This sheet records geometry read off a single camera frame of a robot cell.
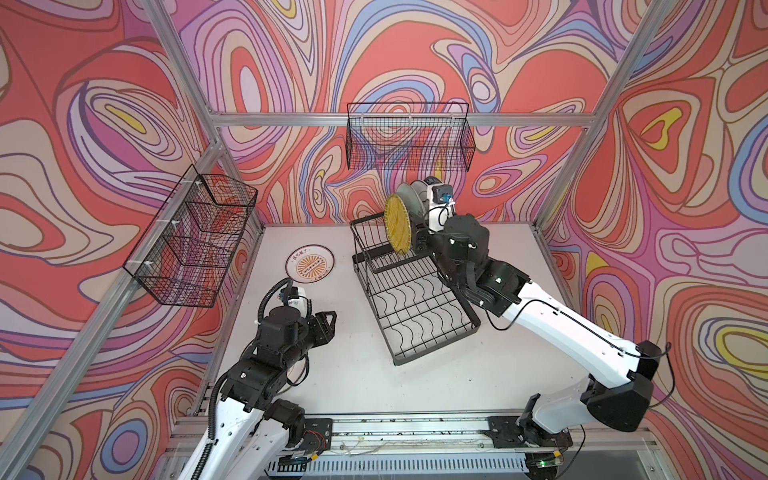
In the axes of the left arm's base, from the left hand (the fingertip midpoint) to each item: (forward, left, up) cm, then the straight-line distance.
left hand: (334, 314), depth 73 cm
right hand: (+13, -21, +20) cm, 32 cm away
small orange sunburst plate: (+31, +16, -20) cm, 40 cm away
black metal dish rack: (+14, -21, -18) cm, 31 cm away
